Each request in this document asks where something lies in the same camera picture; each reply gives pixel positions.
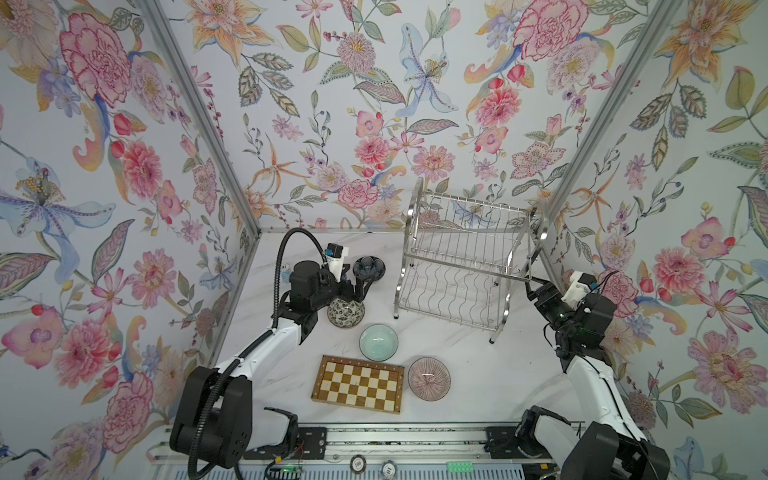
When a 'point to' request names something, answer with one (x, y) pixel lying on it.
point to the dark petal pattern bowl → (369, 267)
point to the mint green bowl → (378, 342)
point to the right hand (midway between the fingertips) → (531, 282)
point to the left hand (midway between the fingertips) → (365, 273)
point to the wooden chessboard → (360, 384)
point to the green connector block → (460, 466)
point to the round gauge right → (389, 469)
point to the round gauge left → (358, 464)
